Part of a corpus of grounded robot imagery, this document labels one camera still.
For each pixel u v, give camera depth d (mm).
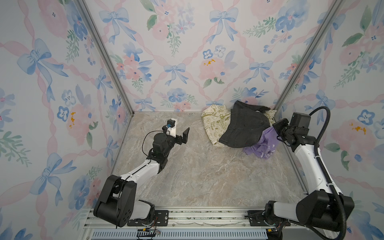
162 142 628
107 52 864
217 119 1094
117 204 425
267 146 812
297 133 595
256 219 732
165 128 760
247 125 1023
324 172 441
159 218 744
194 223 732
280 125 713
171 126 689
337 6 679
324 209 401
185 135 743
